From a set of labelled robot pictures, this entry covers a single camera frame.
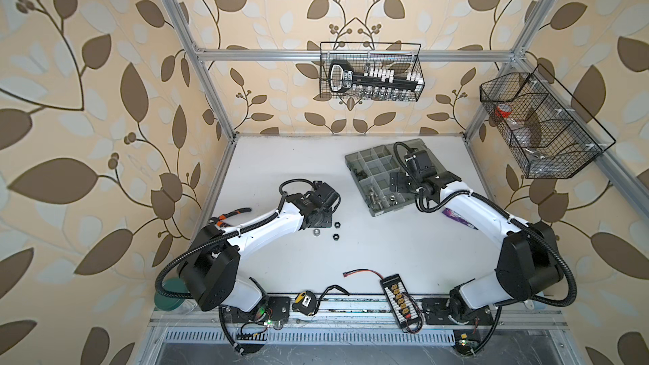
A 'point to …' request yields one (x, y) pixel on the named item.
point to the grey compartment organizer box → (370, 171)
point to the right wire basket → (550, 135)
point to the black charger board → (400, 300)
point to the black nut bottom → (335, 236)
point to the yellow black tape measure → (305, 302)
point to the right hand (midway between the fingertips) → (404, 183)
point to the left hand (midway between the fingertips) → (326, 217)
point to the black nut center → (337, 225)
